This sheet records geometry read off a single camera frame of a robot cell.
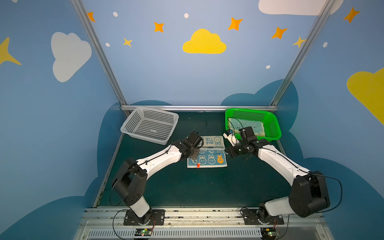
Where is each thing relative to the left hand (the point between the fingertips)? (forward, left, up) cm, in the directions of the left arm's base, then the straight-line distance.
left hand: (194, 151), depth 88 cm
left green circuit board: (-39, +24, -10) cm, 47 cm away
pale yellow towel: (+28, -32, -6) cm, 43 cm away
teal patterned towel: (+4, -12, -11) cm, 16 cm away
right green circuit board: (-39, -37, -11) cm, 54 cm away
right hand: (+1, -20, +2) cm, 20 cm away
